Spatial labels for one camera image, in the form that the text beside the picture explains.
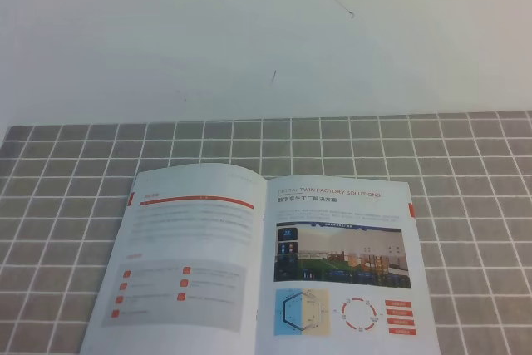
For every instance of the white brochure book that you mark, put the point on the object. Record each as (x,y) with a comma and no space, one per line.
(216,259)

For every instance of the grey checkered tablecloth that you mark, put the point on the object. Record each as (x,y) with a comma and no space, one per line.
(64,188)

